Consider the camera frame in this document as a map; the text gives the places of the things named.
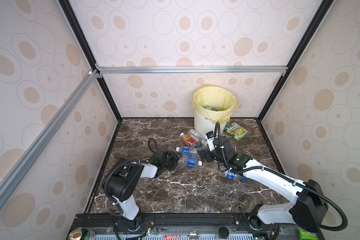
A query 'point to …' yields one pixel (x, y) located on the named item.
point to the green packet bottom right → (307, 235)
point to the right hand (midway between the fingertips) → (205, 147)
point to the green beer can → (79, 234)
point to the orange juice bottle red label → (189, 140)
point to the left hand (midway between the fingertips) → (186, 155)
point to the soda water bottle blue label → (190, 160)
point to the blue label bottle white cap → (186, 150)
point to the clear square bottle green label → (197, 135)
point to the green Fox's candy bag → (236, 131)
